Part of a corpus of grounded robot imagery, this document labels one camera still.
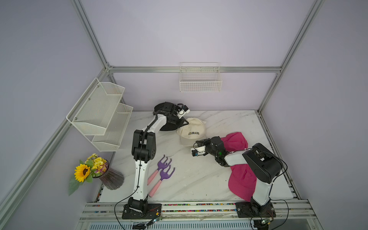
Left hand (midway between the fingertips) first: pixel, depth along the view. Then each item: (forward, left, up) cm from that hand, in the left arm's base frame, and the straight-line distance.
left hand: (186, 123), depth 100 cm
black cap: (-3, +12, +18) cm, 22 cm away
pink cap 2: (-38, -33, -6) cm, 51 cm away
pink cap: (-11, -34, -7) cm, 36 cm away
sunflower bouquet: (-38, +41, +15) cm, 58 cm away
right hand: (-11, -9, -4) cm, 15 cm away
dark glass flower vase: (-39, +38, +1) cm, 55 cm away
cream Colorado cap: (-6, -5, -2) cm, 8 cm away
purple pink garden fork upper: (-27, +17, -11) cm, 34 cm away
